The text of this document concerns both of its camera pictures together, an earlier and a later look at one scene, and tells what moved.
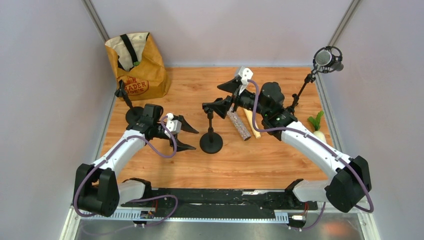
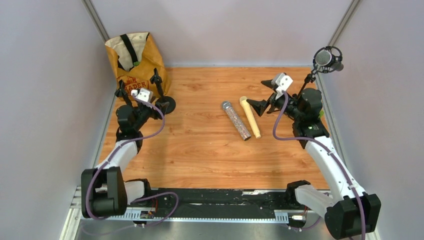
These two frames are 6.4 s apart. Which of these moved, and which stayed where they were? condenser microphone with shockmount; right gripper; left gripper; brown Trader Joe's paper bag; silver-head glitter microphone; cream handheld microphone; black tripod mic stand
Moved: right gripper; left gripper
Stayed: silver-head glitter microphone; cream handheld microphone; black tripod mic stand; condenser microphone with shockmount; brown Trader Joe's paper bag
